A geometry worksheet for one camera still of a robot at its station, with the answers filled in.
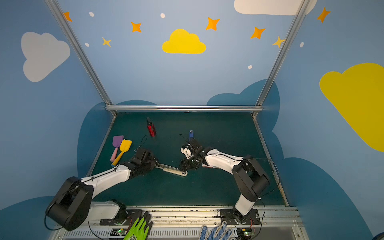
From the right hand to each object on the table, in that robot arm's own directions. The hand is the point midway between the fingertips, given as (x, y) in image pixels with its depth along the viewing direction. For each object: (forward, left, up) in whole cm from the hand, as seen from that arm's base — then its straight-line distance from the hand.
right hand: (183, 166), depth 87 cm
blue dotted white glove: (-31, -21, -4) cm, 37 cm away
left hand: (+2, +16, -2) cm, 16 cm away
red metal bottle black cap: (+24, +24, +5) cm, 34 cm away
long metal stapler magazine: (0, +7, -5) cm, 9 cm away
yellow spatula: (+13, +43, -4) cm, 45 cm away
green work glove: (-31, +18, -3) cm, 36 cm away
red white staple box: (+2, -14, -3) cm, 14 cm away
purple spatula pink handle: (+17, +49, -3) cm, 52 cm away
